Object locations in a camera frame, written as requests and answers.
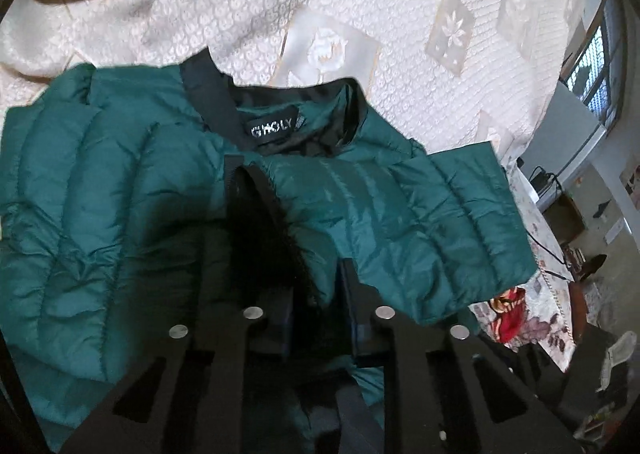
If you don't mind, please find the dark green puffer jacket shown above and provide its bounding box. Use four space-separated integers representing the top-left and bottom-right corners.
1 52 537 451

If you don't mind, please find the beige patterned bedspread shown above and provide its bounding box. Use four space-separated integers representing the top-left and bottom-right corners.
0 0 614 245

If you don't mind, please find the white red floral fleece blanket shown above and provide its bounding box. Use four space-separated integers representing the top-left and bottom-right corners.
470 165 576 372

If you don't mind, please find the window with grille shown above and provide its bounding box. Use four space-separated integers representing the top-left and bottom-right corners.
560 0 628 131

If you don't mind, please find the black cable on bed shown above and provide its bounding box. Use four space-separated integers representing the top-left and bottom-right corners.
522 227 574 280

